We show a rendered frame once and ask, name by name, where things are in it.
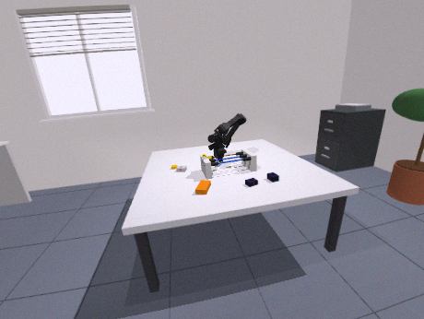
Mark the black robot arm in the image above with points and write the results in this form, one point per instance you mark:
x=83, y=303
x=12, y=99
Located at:
x=222, y=131

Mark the orange rectangular block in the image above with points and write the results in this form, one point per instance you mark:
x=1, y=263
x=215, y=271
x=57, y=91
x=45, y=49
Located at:
x=202, y=187

